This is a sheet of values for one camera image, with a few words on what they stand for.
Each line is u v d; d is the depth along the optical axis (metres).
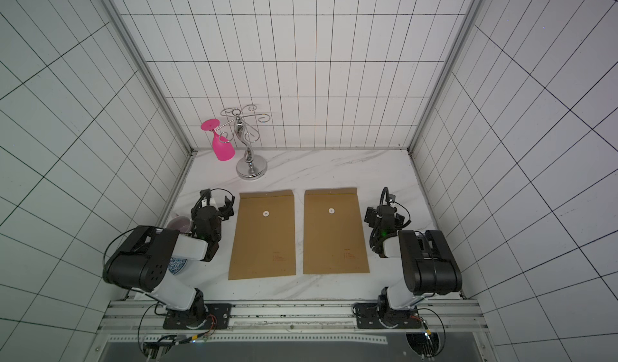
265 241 0.95
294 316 0.74
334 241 0.91
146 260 0.46
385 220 0.72
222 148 0.99
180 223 0.88
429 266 0.45
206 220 0.70
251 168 1.11
